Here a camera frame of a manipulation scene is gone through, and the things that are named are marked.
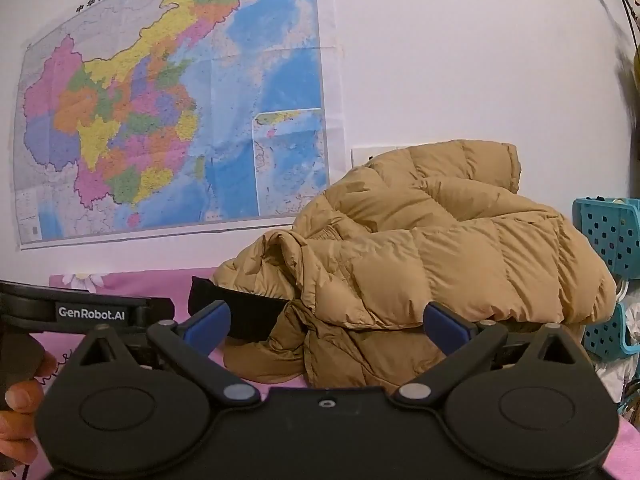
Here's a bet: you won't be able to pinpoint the small teal perforated basket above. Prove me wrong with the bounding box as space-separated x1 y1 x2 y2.
584 302 630 361

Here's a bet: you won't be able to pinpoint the large teal perforated basket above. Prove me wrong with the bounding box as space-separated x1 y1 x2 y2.
572 197 640 282

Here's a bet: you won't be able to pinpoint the colourful wall map poster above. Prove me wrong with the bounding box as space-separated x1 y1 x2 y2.
7 0 332 252

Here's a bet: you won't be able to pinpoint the person's left hand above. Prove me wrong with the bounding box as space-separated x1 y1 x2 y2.
0 352 58 467

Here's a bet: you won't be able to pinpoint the white wall socket panel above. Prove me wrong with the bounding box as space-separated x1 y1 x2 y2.
351 145 403 170

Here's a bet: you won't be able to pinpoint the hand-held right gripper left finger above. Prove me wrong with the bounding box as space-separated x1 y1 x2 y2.
70 300 262 408

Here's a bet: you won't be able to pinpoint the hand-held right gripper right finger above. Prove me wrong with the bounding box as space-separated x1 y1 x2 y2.
392 301 583 408

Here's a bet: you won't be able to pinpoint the dark dried branches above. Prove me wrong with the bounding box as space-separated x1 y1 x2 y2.
596 0 640 133

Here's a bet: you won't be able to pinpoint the white plastic bag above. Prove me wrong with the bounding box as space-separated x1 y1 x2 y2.
592 280 640 413

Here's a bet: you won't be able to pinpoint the pink floral bedsheet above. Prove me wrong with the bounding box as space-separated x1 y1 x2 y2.
27 267 321 396

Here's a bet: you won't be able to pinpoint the tan puffer jacket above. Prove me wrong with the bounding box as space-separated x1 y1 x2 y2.
189 139 618 390

